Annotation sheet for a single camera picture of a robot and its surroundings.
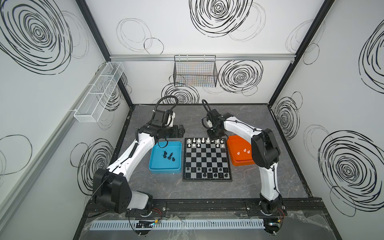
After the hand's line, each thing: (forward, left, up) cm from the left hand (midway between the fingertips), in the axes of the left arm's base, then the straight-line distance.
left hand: (179, 130), depth 83 cm
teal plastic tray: (-10, +8, -19) cm, 22 cm away
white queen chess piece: (+3, -17, -16) cm, 24 cm away
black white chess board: (-10, -15, -17) cm, 25 cm away
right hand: (+4, -19, -13) cm, 23 cm away
